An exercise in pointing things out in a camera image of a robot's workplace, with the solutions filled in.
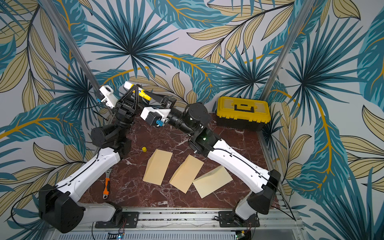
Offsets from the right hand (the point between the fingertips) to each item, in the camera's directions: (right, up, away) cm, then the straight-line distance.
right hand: (145, 93), depth 48 cm
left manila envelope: (-7, -35, +42) cm, 55 cm away
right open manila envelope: (+26, -42, +37) cm, 62 cm away
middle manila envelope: (+11, -39, +40) cm, 57 cm away
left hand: (-2, +1, 0) cm, 2 cm away
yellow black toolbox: (+48, -2, +50) cm, 70 cm away
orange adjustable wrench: (-32, -46, +33) cm, 65 cm away
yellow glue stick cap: (-16, -25, +48) cm, 57 cm away
